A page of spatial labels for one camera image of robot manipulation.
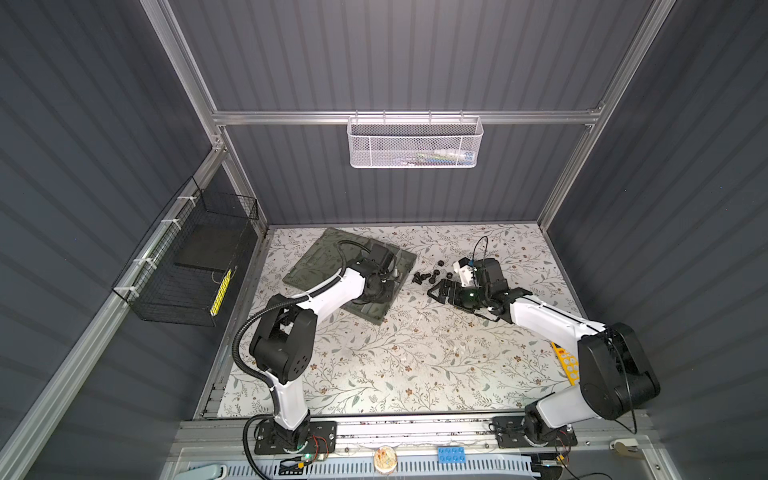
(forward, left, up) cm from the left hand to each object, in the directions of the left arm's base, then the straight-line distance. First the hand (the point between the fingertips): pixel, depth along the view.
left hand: (385, 295), depth 92 cm
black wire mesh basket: (-4, +51, +20) cm, 55 cm away
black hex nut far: (+16, -21, -6) cm, 27 cm away
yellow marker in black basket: (-10, +39, +20) cm, 45 cm away
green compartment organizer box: (+18, +23, -6) cm, 30 cm away
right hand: (-4, -16, +4) cm, 17 cm away
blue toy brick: (-42, -14, -5) cm, 44 cm away
